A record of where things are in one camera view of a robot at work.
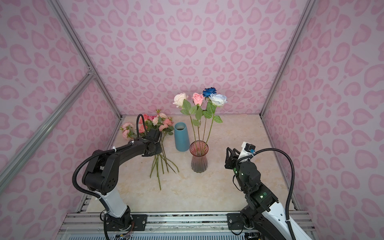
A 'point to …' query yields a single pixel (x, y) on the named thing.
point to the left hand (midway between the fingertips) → (157, 147)
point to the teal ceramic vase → (182, 143)
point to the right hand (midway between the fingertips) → (228, 148)
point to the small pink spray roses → (128, 131)
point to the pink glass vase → (198, 150)
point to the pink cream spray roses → (160, 123)
